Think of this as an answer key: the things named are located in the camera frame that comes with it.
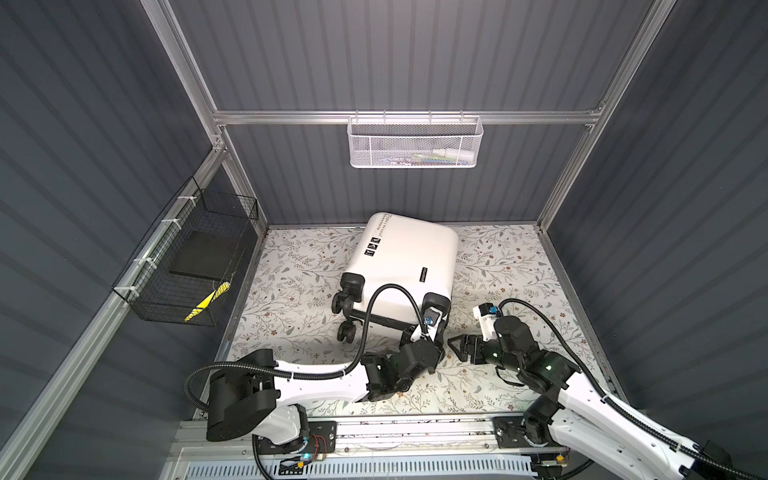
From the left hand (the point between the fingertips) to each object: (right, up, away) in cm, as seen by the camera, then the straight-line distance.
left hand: (437, 329), depth 76 cm
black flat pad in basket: (-58, +20, -2) cm, 61 cm away
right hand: (+7, -5, +3) cm, 9 cm away
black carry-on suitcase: (-10, +20, +10) cm, 25 cm away
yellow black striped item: (-54, +10, -7) cm, 55 cm away
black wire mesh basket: (-64, +11, -11) cm, 66 cm away
